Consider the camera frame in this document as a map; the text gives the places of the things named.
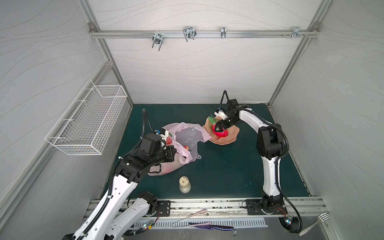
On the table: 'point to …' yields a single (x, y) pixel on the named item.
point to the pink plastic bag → (186, 137)
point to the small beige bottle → (185, 185)
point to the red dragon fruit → (218, 134)
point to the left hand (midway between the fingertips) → (179, 148)
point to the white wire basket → (83, 128)
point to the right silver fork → (323, 217)
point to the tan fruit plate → (233, 132)
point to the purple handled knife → (211, 227)
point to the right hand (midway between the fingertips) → (222, 123)
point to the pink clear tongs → (195, 213)
